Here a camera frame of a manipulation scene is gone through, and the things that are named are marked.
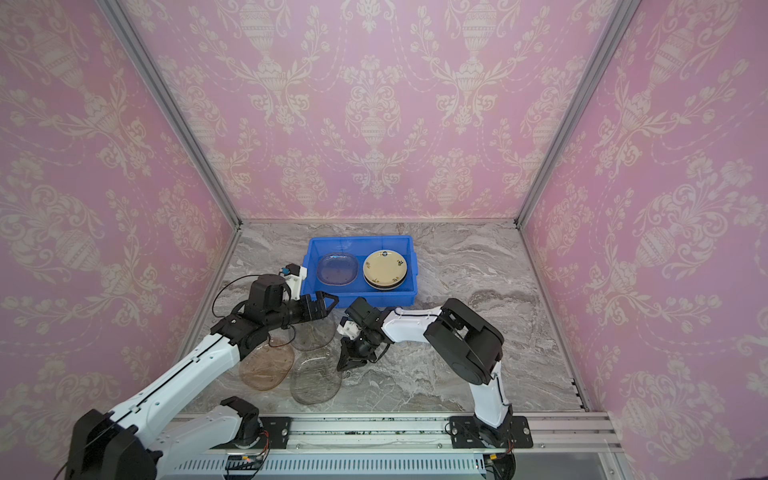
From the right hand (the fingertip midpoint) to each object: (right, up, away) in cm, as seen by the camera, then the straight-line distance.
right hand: (340, 370), depth 82 cm
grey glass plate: (-10, +7, +9) cm, 16 cm away
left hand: (-2, +19, -3) cm, 19 cm away
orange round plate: (+13, +20, +17) cm, 29 cm away
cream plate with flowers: (+12, +27, +20) cm, 36 cm away
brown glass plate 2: (-21, 0, +3) cm, 22 cm away
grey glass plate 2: (-7, -2, +1) cm, 8 cm away
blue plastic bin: (+3, +34, +28) cm, 44 cm away
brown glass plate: (-5, +26, +23) cm, 36 cm away
